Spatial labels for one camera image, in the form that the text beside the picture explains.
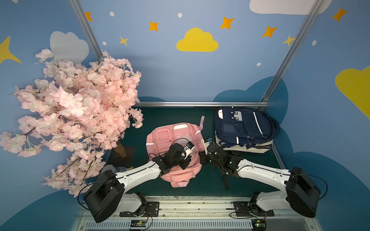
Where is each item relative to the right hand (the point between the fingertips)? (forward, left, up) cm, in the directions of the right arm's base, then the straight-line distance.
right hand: (200, 151), depth 84 cm
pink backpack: (+11, +28, -8) cm, 31 cm away
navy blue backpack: (+23, -32, -6) cm, 40 cm away
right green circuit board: (-33, -31, -15) cm, 48 cm away
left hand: (-2, +6, -2) cm, 7 cm away
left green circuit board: (-36, +31, -12) cm, 49 cm away
